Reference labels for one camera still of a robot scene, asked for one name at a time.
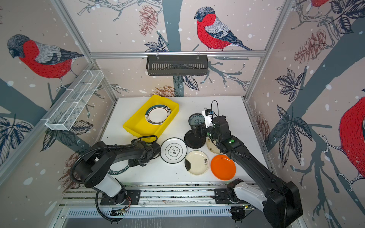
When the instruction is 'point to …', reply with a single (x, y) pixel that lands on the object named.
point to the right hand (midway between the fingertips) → (197, 123)
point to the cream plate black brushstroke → (196, 162)
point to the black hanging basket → (177, 64)
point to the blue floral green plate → (197, 118)
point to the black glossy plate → (192, 141)
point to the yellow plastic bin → (138, 126)
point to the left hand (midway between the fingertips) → (137, 158)
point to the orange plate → (223, 167)
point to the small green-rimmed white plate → (157, 114)
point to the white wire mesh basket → (71, 105)
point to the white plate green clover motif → (173, 150)
